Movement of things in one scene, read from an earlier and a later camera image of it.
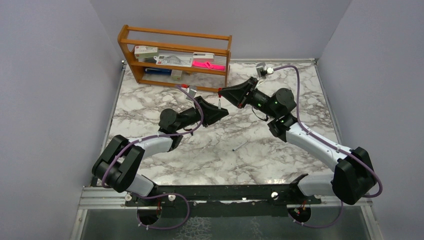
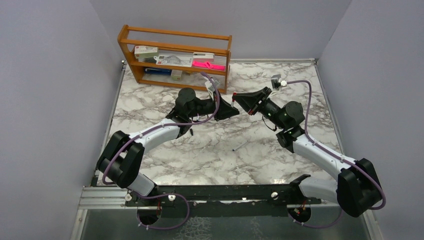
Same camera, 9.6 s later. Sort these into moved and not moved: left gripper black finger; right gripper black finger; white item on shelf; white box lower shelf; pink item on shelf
Moved: right gripper black finger; left gripper black finger
Not moved: pink item on shelf; white item on shelf; white box lower shelf
